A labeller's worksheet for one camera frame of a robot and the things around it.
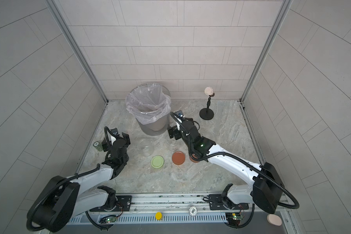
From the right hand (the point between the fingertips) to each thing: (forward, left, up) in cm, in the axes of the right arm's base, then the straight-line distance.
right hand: (174, 122), depth 77 cm
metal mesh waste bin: (+11, +13, -20) cm, 26 cm away
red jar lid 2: (-19, -9, -7) cm, 22 cm away
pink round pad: (-42, -43, -22) cm, 65 cm away
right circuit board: (-41, -26, -24) cm, 54 cm away
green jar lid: (-12, +12, -22) cm, 27 cm away
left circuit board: (-38, +32, -19) cm, 54 cm away
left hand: (+2, +34, -10) cm, 36 cm away
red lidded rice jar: (-5, +2, -16) cm, 16 cm away
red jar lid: (-10, -1, -22) cm, 25 cm away
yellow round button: (-39, +9, -16) cm, 43 cm away
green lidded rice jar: (-3, +19, -19) cm, 27 cm away
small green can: (-3, +46, -14) cm, 48 cm away
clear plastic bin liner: (+21, +17, -5) cm, 27 cm away
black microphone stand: (+22, -23, -21) cm, 38 cm away
